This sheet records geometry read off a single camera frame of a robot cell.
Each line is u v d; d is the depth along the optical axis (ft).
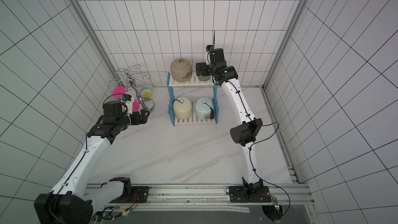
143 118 2.33
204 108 3.03
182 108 3.03
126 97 2.24
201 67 2.40
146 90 3.78
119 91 2.62
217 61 2.02
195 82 2.80
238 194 2.39
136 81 2.87
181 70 2.62
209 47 2.33
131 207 2.26
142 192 2.43
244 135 1.80
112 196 1.93
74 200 1.29
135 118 2.27
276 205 2.29
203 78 2.85
